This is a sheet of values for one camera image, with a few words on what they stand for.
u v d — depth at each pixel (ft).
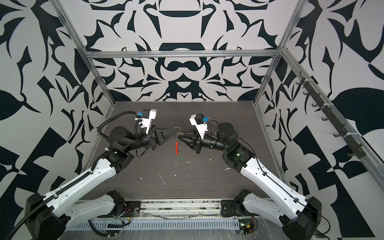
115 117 1.54
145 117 1.75
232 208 2.43
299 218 1.24
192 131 1.95
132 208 2.41
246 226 2.33
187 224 2.34
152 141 1.72
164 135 1.92
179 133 1.92
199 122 1.74
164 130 1.84
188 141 1.96
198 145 1.78
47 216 1.23
